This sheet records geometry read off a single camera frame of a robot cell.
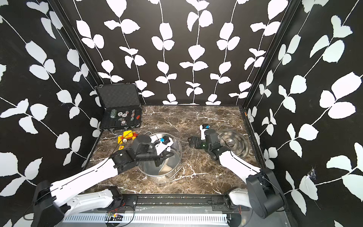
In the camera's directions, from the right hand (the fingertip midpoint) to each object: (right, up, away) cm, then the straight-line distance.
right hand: (192, 137), depth 86 cm
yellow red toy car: (-44, 0, +8) cm, 45 cm away
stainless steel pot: (-13, -18, -3) cm, 22 cm away
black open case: (-56, +24, +24) cm, 66 cm away
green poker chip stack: (-62, +15, +23) cm, 68 cm away
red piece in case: (-43, +13, +24) cm, 51 cm away
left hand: (-11, -5, -15) cm, 19 cm away
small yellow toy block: (-48, -8, +6) cm, 49 cm away
